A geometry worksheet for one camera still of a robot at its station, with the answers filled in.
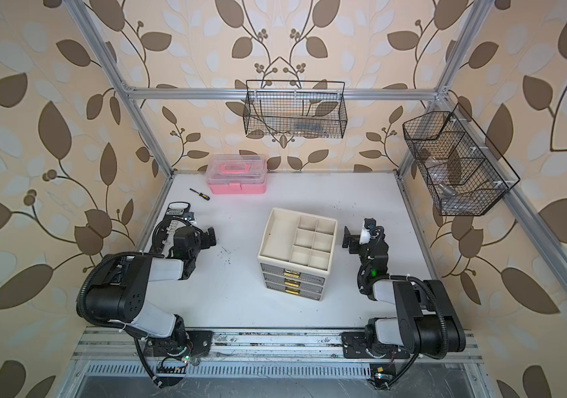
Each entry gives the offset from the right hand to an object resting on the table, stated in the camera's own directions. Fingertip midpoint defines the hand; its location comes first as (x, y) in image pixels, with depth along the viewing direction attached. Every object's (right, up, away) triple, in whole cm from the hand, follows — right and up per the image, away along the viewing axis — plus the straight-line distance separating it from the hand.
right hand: (360, 228), depth 90 cm
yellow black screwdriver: (-67, +13, +22) cm, 72 cm away
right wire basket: (+27, +19, -17) cm, 37 cm away
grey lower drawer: (-24, -19, -11) cm, 32 cm away
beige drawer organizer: (-24, -4, -22) cm, 33 cm away
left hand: (-63, 0, +5) cm, 63 cm away
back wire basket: (-23, +46, +6) cm, 52 cm away
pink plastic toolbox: (-50, +22, +21) cm, 58 cm away
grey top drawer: (-28, -10, -21) cm, 36 cm away
